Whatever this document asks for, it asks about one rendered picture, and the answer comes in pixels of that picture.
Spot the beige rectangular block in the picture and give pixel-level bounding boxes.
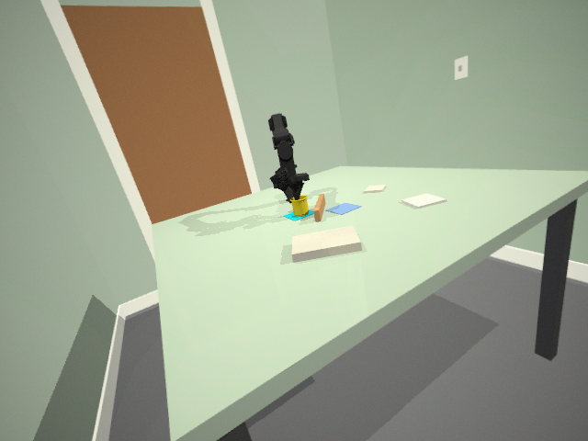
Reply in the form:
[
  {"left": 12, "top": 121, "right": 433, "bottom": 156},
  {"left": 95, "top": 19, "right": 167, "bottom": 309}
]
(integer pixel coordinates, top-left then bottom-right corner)
[{"left": 292, "top": 226, "right": 362, "bottom": 263}]

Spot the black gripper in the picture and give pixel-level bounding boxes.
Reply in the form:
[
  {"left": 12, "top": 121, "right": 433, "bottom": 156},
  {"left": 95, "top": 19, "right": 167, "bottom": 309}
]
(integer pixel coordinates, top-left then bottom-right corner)
[{"left": 274, "top": 163, "right": 310, "bottom": 203}]

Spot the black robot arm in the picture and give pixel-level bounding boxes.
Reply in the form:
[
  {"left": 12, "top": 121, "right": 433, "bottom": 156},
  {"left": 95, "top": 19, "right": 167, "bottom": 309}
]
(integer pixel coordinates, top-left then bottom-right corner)
[{"left": 268, "top": 114, "right": 295, "bottom": 185}]

